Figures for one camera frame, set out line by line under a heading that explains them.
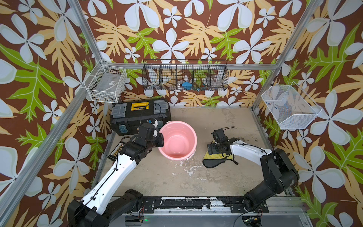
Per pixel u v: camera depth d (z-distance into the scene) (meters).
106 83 0.86
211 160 0.90
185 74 0.96
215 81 1.02
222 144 0.72
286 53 0.85
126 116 0.91
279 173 0.45
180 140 0.91
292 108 0.82
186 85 0.95
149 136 0.57
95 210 0.38
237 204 0.75
